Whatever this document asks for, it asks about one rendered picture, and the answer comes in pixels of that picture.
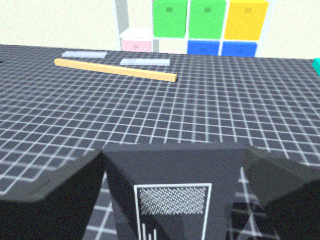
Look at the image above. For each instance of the teal flat slab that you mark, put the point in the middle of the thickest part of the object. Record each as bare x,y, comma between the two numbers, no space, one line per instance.
316,65

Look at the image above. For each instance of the tan flat bar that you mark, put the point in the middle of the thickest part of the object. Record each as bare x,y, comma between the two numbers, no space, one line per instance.
117,70

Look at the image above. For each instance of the black work mat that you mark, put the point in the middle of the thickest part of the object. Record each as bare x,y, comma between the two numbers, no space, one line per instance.
51,115

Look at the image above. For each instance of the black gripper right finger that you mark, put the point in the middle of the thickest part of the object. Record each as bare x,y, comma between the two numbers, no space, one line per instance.
288,191

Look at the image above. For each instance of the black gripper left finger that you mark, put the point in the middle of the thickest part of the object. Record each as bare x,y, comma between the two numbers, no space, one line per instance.
55,206

